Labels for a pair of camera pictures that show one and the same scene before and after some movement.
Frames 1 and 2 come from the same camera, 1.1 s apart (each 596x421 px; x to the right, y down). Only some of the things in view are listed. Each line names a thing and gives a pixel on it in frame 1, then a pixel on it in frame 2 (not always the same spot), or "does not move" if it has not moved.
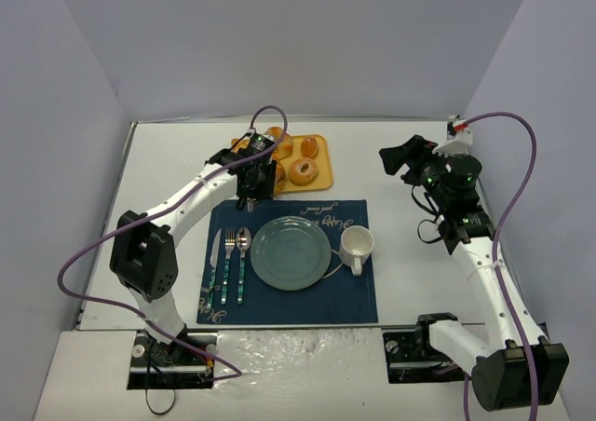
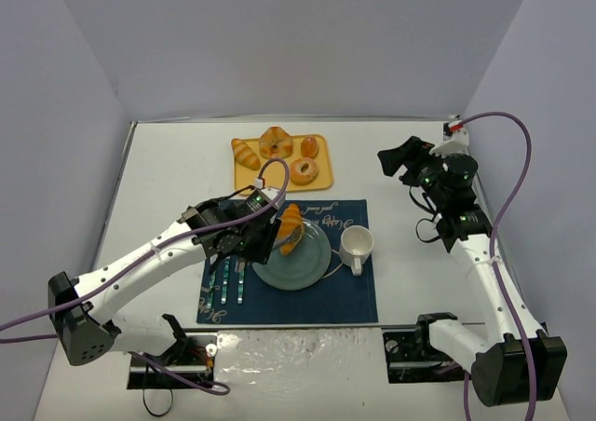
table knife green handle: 211,274 does not move
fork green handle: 229,246 does not move
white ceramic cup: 356,245 does not move
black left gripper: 254,194 -> 263,242
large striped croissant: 280,173 -> 292,230
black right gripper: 412,161 does not move
